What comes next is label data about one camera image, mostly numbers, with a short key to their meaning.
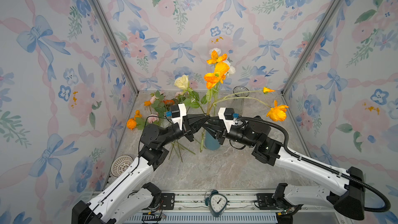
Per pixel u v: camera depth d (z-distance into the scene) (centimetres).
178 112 46
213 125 58
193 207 73
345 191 40
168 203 74
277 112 41
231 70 76
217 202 70
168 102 106
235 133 54
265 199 74
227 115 49
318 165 44
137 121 99
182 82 63
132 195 58
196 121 52
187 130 50
